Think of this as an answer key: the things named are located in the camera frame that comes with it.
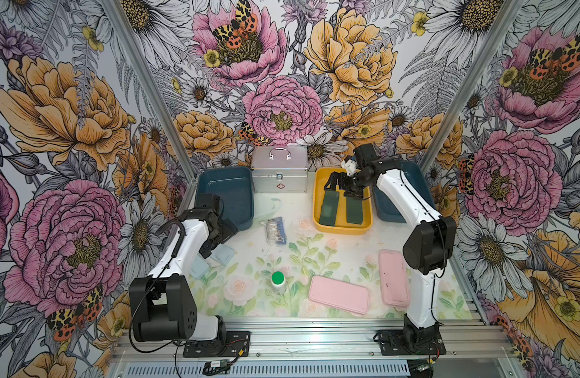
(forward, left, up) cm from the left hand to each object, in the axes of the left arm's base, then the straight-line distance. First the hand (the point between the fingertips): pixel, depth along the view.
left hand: (223, 245), depth 84 cm
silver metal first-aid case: (+38, -19, +1) cm, 42 cm away
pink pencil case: (-15, -40, -8) cm, 44 cm away
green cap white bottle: (-13, -20, -2) cm, 24 cm away
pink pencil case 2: (-11, -60, -8) cm, 62 cm away
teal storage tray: (+36, +3, -10) cm, 37 cm away
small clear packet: (+11, -17, -9) cm, 22 cm away
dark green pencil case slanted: (+25, -41, -10) cm, 49 cm away
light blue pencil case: (-4, +11, -9) cm, 15 cm away
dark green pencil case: (+21, -52, -8) cm, 57 cm away
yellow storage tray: (+13, -45, -9) cm, 47 cm away
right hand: (+17, -40, +8) cm, 44 cm away
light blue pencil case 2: (+1, +2, -8) cm, 8 cm away
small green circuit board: (-33, -3, -10) cm, 35 cm away
